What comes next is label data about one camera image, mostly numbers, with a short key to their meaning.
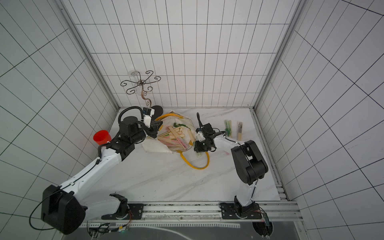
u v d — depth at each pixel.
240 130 1.04
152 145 0.91
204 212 0.74
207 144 0.71
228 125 1.07
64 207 0.38
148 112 0.66
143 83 0.92
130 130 0.58
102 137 0.83
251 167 0.48
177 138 0.97
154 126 0.68
